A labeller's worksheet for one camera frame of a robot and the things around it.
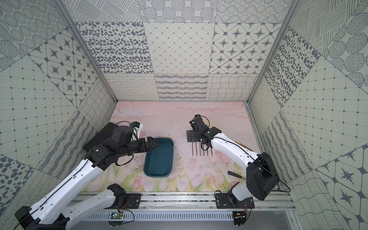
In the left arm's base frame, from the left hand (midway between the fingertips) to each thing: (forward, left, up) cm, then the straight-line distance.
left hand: (151, 139), depth 72 cm
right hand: (+10, -24, -11) cm, 28 cm away
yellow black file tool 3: (+4, -31, -24) cm, 40 cm away
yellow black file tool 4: (-9, -29, +8) cm, 32 cm away
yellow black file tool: (+5, -21, -24) cm, 33 cm away
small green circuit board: (-30, +18, -25) cm, 43 cm away
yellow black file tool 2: (+6, -28, -24) cm, 37 cm away
